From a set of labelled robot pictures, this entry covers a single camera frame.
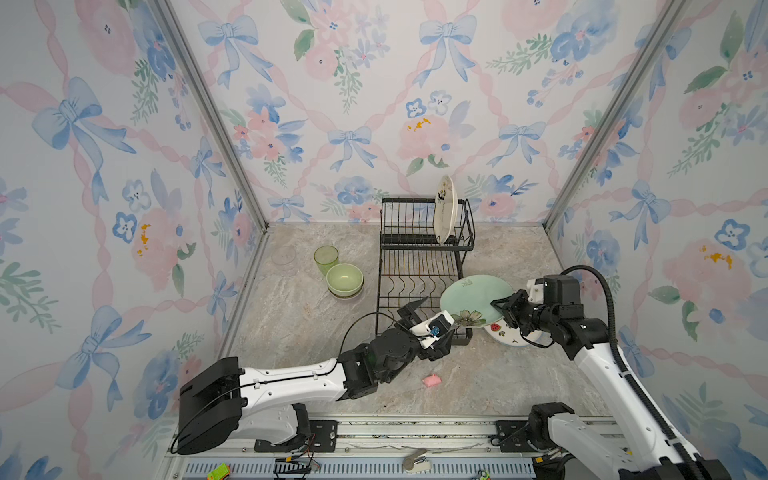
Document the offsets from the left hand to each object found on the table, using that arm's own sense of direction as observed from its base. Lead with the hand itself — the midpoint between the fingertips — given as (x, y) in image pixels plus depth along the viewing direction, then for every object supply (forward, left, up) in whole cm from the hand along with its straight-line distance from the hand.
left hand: (438, 311), depth 69 cm
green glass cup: (+35, +35, -23) cm, 55 cm away
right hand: (+6, -15, -6) cm, 18 cm away
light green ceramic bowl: (+21, +26, -18) cm, 38 cm away
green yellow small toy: (-29, +49, -22) cm, 61 cm away
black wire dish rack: (+31, +2, -22) cm, 38 cm away
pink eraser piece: (-9, 0, -23) cm, 24 cm away
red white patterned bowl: (+14, +24, -18) cm, 33 cm away
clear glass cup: (+34, +49, -21) cm, 63 cm away
